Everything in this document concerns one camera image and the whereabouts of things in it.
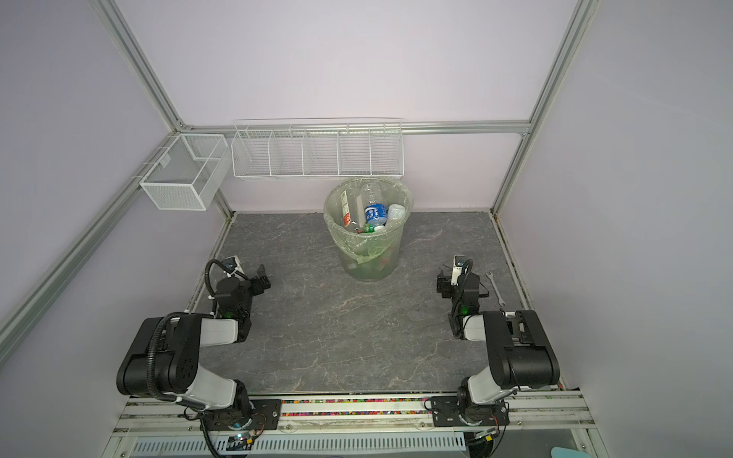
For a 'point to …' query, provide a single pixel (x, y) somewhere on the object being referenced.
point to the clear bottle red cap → (395, 212)
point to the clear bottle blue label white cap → (376, 210)
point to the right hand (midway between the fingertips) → (456, 270)
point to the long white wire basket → (310, 149)
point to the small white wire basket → (187, 172)
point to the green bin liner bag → (368, 256)
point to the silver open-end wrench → (501, 301)
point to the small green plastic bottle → (368, 228)
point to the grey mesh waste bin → (368, 257)
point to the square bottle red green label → (353, 209)
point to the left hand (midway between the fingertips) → (250, 270)
